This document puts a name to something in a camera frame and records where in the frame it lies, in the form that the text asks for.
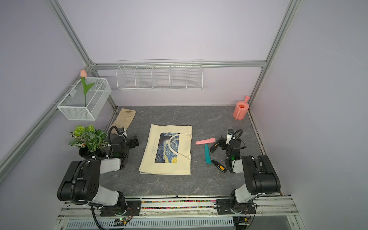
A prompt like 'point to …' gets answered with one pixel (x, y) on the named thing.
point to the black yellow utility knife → (219, 166)
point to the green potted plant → (91, 142)
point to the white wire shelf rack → (160, 74)
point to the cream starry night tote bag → (168, 151)
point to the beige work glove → (123, 120)
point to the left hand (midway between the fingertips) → (129, 136)
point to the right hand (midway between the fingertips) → (229, 135)
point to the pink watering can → (240, 109)
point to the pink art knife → (205, 141)
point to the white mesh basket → (73, 106)
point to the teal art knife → (207, 156)
